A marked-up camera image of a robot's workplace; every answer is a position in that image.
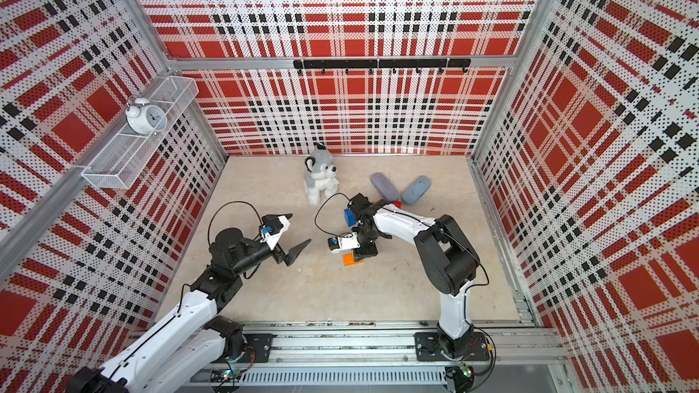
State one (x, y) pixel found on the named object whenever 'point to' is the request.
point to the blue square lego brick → (349, 217)
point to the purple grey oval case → (383, 187)
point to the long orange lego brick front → (349, 260)
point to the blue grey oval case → (420, 186)
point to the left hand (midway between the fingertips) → (302, 225)
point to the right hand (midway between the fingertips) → (363, 248)
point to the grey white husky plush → (320, 175)
